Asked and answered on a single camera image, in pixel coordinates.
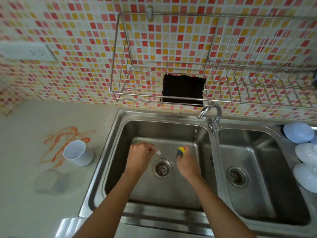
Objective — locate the metal sink drain strainer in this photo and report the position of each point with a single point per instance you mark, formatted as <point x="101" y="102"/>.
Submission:
<point x="162" y="168"/>
<point x="237" y="177"/>

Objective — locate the person's left forearm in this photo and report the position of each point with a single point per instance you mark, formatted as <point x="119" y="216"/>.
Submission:
<point x="106" y="210"/>

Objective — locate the stainless steel double sink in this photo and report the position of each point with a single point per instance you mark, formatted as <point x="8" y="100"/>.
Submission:
<point x="173" y="195"/>

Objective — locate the person's right hand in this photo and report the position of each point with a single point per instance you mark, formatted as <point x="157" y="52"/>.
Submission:
<point x="188" y="167"/>

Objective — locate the clear plastic cup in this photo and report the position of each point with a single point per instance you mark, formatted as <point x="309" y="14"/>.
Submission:
<point x="49" y="182"/>

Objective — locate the white bowl with label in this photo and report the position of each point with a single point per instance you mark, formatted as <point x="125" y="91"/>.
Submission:
<point x="305" y="177"/>

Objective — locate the black cloth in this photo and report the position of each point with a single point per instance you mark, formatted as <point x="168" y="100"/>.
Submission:
<point x="183" y="89"/>

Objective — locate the person's left hand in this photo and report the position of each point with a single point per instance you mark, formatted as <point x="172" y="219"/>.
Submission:
<point x="138" y="159"/>

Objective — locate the white plastic cup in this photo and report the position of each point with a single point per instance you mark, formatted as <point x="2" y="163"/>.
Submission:
<point x="83" y="157"/>

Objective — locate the person's right forearm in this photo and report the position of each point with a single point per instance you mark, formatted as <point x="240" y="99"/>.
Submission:
<point x="220" y="210"/>

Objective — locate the beige countertop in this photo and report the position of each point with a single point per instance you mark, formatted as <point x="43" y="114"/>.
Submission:
<point x="24" y="208"/>

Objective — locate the pale blue bowl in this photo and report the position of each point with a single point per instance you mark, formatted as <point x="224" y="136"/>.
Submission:
<point x="315" y="140"/>
<point x="298" y="133"/>

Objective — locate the orange sauce smear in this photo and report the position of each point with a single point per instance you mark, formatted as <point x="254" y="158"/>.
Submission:
<point x="59" y="137"/>

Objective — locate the green and yellow sponge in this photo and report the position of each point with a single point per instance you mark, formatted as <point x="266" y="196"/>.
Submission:
<point x="180" y="151"/>

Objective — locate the chrome faucet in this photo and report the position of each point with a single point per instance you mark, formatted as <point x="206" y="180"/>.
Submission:
<point x="218" y="114"/>

